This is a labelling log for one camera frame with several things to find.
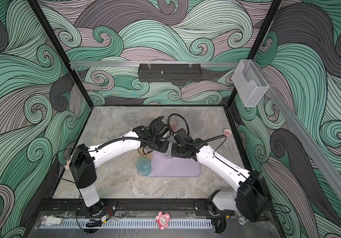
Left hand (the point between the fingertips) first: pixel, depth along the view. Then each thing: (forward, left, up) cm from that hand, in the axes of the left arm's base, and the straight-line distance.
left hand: (167, 147), depth 81 cm
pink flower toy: (-33, +1, -9) cm, 34 cm away
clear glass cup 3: (+29, +28, -12) cm, 42 cm away
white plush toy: (-34, +54, -11) cm, 65 cm away
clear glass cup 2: (+34, -19, -10) cm, 40 cm away
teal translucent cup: (-6, +14, -12) cm, 19 cm away
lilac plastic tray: (-6, +3, -14) cm, 16 cm away
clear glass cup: (-7, 0, +5) cm, 8 cm away
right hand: (-2, -4, -2) cm, 5 cm away
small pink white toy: (+17, -41, -8) cm, 45 cm away
